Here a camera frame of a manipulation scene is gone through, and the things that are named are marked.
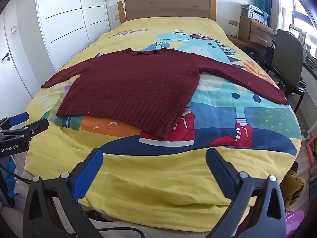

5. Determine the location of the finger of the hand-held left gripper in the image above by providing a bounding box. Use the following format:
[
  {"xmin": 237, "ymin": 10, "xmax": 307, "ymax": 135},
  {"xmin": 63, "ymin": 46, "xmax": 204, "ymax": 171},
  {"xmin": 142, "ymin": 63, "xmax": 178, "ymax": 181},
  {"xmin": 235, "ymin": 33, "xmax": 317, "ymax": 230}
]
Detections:
[
  {"xmin": 0, "ymin": 112, "xmax": 29, "ymax": 131},
  {"xmin": 21, "ymin": 118, "xmax": 49, "ymax": 140}
]

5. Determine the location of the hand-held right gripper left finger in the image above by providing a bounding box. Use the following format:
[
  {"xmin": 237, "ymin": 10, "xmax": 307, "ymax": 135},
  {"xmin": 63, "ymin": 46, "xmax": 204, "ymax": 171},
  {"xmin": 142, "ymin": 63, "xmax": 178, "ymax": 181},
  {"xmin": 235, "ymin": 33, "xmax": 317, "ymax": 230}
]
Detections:
[{"xmin": 22, "ymin": 148, "xmax": 104, "ymax": 238}]

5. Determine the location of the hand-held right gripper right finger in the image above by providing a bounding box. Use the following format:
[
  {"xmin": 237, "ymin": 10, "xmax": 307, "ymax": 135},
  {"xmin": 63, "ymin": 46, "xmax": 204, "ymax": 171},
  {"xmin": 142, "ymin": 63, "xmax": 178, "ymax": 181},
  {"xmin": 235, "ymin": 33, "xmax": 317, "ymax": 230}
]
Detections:
[{"xmin": 205, "ymin": 148, "xmax": 288, "ymax": 238}]

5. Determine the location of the maroon knit sweater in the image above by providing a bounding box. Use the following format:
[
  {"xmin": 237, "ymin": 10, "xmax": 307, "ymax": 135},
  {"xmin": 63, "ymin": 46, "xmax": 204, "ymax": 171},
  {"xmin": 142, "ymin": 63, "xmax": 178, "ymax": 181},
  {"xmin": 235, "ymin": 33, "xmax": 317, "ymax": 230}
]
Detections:
[{"xmin": 41, "ymin": 48, "xmax": 290, "ymax": 140}]

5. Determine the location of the yellow dinosaur printed blanket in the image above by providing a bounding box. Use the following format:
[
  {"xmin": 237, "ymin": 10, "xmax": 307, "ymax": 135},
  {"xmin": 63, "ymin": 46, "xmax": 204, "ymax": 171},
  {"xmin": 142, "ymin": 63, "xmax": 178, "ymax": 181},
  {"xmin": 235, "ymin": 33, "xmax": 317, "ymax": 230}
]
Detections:
[{"xmin": 25, "ymin": 17, "xmax": 302, "ymax": 228}]

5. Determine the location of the white door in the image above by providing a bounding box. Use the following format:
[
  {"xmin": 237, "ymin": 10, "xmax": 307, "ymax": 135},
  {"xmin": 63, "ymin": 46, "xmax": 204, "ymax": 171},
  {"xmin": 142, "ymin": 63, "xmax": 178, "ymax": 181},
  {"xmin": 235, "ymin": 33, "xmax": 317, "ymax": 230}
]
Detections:
[{"xmin": 0, "ymin": 5, "xmax": 34, "ymax": 100}]

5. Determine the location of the person's leg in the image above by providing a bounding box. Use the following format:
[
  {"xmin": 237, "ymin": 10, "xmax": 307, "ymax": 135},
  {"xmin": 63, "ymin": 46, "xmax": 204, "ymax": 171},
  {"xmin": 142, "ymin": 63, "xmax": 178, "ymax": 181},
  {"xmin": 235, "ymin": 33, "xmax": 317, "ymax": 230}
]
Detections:
[{"xmin": 282, "ymin": 162, "xmax": 306, "ymax": 210}]

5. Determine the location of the pink plastic object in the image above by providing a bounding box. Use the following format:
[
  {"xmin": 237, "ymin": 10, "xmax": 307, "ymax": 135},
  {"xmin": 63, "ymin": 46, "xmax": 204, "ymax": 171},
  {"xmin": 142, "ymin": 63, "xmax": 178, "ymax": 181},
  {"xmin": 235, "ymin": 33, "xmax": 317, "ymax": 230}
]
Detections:
[{"xmin": 285, "ymin": 209, "xmax": 305, "ymax": 238}]

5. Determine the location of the white wardrobe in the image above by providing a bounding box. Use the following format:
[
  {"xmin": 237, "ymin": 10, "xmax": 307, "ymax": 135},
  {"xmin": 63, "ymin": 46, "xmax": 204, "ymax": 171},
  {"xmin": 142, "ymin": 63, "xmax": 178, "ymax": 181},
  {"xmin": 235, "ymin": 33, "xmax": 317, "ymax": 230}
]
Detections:
[{"xmin": 35, "ymin": 0, "xmax": 111, "ymax": 72}]

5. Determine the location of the dark bag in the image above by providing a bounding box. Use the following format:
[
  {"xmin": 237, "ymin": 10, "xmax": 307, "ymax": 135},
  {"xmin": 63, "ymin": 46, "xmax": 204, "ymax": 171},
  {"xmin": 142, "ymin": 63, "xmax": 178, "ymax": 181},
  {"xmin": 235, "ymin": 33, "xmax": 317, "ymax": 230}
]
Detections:
[{"xmin": 266, "ymin": 42, "xmax": 276, "ymax": 72}]

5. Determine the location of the grey office chair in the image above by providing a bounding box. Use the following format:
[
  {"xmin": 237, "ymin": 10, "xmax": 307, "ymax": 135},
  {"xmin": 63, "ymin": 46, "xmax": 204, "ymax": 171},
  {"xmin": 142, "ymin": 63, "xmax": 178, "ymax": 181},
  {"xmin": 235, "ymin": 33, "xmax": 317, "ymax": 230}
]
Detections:
[{"xmin": 269, "ymin": 29, "xmax": 307, "ymax": 97}]

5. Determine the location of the wooden drawer cabinet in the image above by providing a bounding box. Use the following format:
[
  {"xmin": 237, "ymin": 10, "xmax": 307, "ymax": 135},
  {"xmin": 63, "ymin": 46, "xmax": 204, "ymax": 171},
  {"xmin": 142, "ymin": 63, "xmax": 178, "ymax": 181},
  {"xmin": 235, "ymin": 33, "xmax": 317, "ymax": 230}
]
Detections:
[{"xmin": 238, "ymin": 16, "xmax": 274, "ymax": 47}]

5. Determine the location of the white printer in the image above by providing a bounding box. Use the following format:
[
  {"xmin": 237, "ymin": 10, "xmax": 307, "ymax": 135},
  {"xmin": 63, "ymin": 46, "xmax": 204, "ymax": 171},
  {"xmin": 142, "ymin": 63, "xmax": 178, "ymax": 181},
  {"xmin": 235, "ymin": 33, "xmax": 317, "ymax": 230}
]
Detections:
[{"xmin": 241, "ymin": 4, "xmax": 269, "ymax": 25}]

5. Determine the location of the wooden bed headboard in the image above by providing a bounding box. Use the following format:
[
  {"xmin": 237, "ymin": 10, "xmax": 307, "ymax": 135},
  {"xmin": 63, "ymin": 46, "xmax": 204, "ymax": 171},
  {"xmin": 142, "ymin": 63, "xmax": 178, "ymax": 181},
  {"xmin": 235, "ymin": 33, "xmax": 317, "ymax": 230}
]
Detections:
[{"xmin": 117, "ymin": 0, "xmax": 217, "ymax": 23}]

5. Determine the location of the black cable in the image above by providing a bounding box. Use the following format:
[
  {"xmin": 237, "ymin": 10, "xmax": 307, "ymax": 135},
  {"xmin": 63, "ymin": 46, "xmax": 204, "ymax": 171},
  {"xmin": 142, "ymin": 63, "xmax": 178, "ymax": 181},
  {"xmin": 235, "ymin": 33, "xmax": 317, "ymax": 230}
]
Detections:
[
  {"xmin": 84, "ymin": 209, "xmax": 146, "ymax": 238},
  {"xmin": 0, "ymin": 165, "xmax": 34, "ymax": 184}
]

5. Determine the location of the orange frame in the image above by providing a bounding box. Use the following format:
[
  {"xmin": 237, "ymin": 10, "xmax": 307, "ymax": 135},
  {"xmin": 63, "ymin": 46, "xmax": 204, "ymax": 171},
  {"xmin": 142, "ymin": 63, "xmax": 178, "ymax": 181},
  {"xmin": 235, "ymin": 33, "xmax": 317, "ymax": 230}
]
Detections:
[{"xmin": 306, "ymin": 132, "xmax": 317, "ymax": 166}]

